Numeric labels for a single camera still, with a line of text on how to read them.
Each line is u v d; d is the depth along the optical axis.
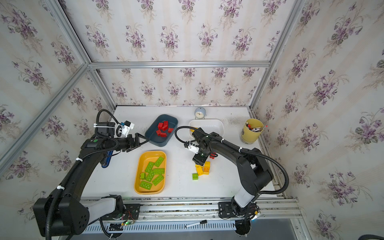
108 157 0.76
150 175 0.84
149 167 0.88
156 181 0.83
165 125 1.04
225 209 0.73
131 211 0.72
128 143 0.67
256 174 0.45
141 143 0.69
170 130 1.04
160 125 1.04
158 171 0.85
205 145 0.64
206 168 0.84
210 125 1.10
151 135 1.02
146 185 0.82
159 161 0.90
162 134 1.01
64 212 0.38
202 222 0.70
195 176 0.84
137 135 0.69
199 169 0.85
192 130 0.73
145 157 0.88
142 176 0.82
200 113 1.08
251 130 0.92
